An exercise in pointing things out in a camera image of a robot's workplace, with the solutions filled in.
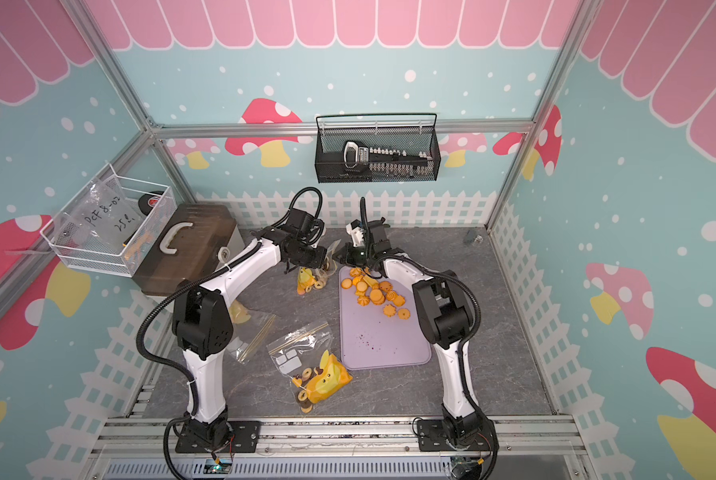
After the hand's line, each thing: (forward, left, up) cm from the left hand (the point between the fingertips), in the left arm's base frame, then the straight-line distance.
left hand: (321, 263), depth 94 cm
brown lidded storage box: (+9, +42, 0) cm, 43 cm away
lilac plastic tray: (-14, -19, -13) cm, 27 cm away
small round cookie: (0, -7, -11) cm, 14 cm away
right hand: (+3, -3, 0) cm, 5 cm away
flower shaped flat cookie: (-9, -22, -12) cm, 27 cm away
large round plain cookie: (-6, -18, -10) cm, 21 cm away
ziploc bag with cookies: (-1, +5, -8) cm, 9 cm away
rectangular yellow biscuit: (+1, -16, -10) cm, 19 cm away
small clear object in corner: (+23, -55, -12) cm, 61 cm away
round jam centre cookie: (-10, -27, -12) cm, 31 cm away
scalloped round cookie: (-6, -25, -12) cm, 29 cm away
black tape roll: (+5, +45, +20) cm, 50 cm away
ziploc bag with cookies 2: (-27, +3, -8) cm, 28 cm away
